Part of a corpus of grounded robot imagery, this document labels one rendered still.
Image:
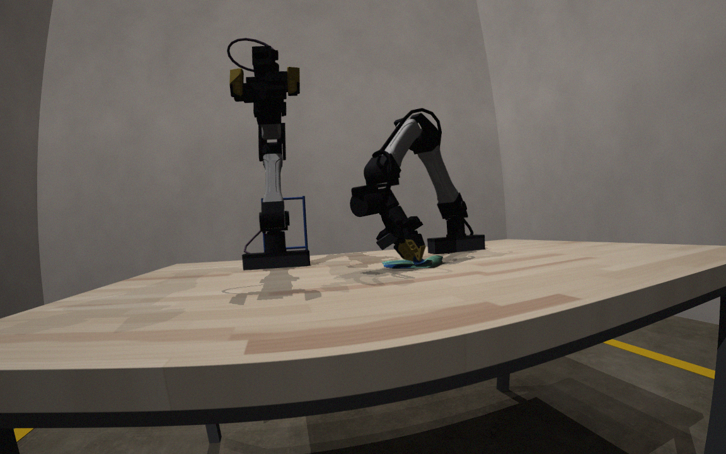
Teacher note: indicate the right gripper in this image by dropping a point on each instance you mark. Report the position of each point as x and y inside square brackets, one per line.
[278, 83]

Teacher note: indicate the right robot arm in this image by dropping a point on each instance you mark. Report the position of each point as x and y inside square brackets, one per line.
[270, 127]

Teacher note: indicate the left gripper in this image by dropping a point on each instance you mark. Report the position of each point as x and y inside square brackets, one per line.
[409, 239]

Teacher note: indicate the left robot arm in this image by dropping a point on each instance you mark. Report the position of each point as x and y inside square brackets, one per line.
[366, 199]

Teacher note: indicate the teal and blue sock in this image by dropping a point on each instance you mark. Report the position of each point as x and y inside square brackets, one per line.
[436, 259]

